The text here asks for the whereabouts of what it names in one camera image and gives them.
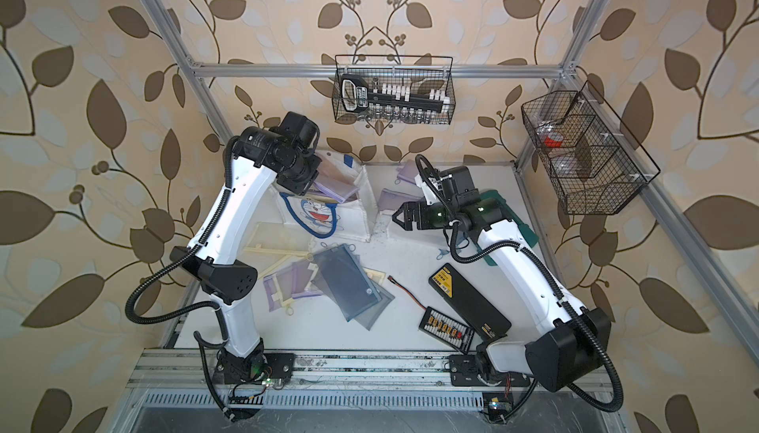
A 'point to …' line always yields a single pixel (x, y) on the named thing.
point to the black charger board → (447, 329)
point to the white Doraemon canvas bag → (319, 214)
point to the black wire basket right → (594, 163)
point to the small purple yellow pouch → (282, 288)
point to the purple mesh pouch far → (408, 172)
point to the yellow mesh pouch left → (289, 240)
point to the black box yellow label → (465, 303)
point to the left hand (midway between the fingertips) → (315, 170)
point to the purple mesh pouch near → (392, 200)
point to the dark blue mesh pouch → (342, 276)
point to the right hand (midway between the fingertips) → (407, 217)
